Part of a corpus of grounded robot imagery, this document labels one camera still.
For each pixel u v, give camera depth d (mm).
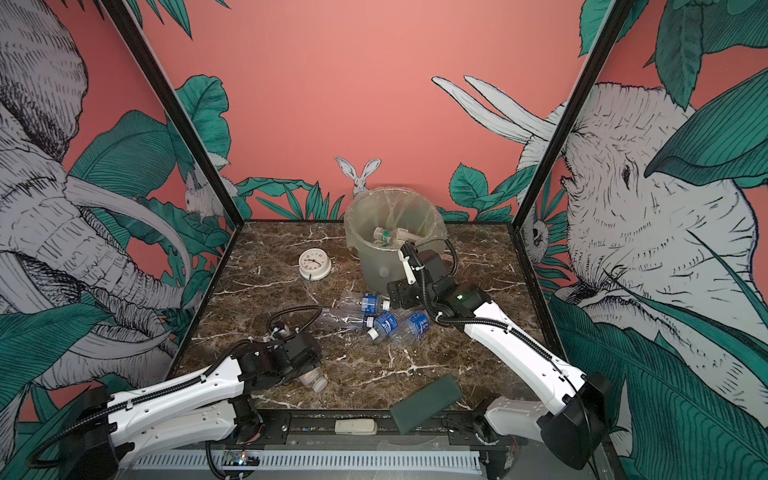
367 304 909
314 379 784
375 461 701
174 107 859
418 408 782
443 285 561
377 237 954
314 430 747
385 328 868
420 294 545
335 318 882
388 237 959
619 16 692
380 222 1005
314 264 1024
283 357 609
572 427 373
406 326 889
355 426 718
